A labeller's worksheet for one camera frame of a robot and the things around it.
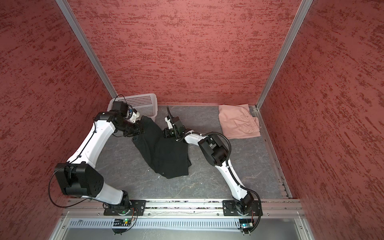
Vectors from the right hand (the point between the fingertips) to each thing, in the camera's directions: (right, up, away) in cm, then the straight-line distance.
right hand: (162, 133), depth 100 cm
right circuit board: (+48, -41, -29) cm, 70 cm away
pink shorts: (+54, +8, +6) cm, 55 cm away
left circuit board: (-13, -41, -29) cm, 52 cm away
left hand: (-6, +1, -19) cm, 20 cm away
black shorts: (+6, -14, -10) cm, 18 cm away
